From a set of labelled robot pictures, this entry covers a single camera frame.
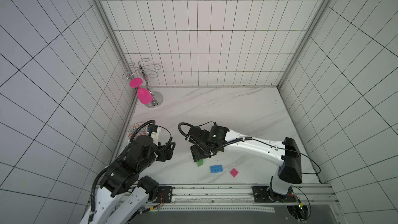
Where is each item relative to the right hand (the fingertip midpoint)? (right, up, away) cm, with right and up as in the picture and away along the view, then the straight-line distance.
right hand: (196, 150), depth 75 cm
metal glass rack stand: (-30, +26, +36) cm, 53 cm away
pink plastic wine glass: (-33, +27, +19) cm, 47 cm away
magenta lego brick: (+19, -13, +4) cm, 24 cm away
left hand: (-14, +3, -6) cm, 16 cm away
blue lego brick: (+10, -12, +5) cm, 16 cm away
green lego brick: (+2, -9, +6) cm, 11 cm away
